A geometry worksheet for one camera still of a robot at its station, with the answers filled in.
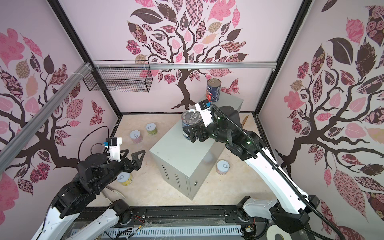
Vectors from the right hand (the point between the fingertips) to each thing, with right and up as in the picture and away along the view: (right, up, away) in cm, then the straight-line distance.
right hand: (192, 122), depth 60 cm
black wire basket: (-60, +37, +61) cm, 94 cm away
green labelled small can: (-31, -3, +44) cm, 54 cm away
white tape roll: (+38, -51, +9) cm, 64 cm away
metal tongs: (-42, -38, +19) cm, 60 cm away
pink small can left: (-40, -9, +39) cm, 56 cm away
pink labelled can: (+17, -26, +25) cm, 40 cm away
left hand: (-24, -14, +4) cm, 28 cm away
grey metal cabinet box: (-3, -17, -4) cm, 17 cm away
